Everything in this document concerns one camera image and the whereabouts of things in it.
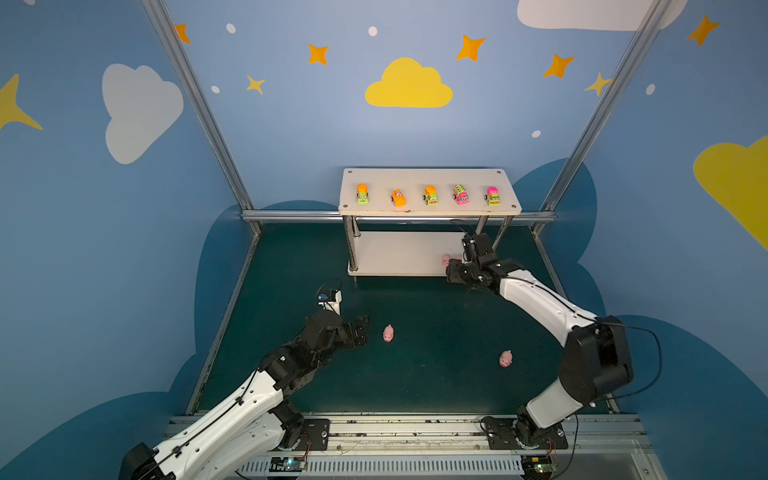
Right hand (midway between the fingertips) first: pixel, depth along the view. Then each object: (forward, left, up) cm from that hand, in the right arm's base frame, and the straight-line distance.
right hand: (459, 271), depth 90 cm
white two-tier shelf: (+12, +14, +20) cm, 27 cm away
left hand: (-19, +28, +2) cm, 34 cm away
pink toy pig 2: (-21, -14, -14) cm, 29 cm away
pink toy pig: (-15, +21, -13) cm, 29 cm away
